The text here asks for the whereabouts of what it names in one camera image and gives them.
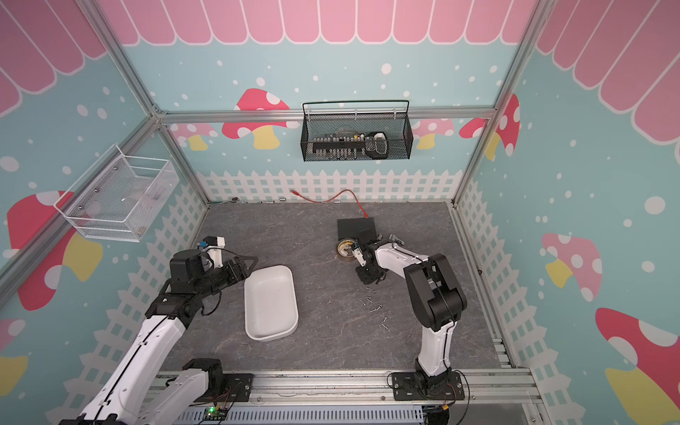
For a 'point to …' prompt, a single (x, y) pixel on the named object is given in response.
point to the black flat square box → (362, 229)
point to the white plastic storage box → (271, 309)
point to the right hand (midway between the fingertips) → (371, 274)
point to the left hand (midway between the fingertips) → (252, 266)
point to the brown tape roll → (344, 248)
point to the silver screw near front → (385, 318)
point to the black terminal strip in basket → (339, 147)
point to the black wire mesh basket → (388, 136)
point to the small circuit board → (214, 413)
